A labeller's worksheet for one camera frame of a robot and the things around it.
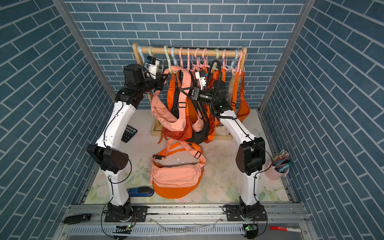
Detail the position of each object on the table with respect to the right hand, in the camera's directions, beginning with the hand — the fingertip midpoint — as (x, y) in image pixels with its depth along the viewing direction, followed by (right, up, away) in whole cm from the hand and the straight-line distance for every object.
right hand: (183, 92), depth 73 cm
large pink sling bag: (-11, -42, +4) cm, 44 cm away
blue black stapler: (-23, -51, +5) cm, 57 cm away
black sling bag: (+9, -22, +14) cm, 28 cm away
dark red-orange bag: (-1, -21, +13) cm, 25 cm away
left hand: (-6, +9, +2) cm, 11 cm away
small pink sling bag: (-10, -12, +11) cm, 19 cm away
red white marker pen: (+54, -66, -3) cm, 85 cm away
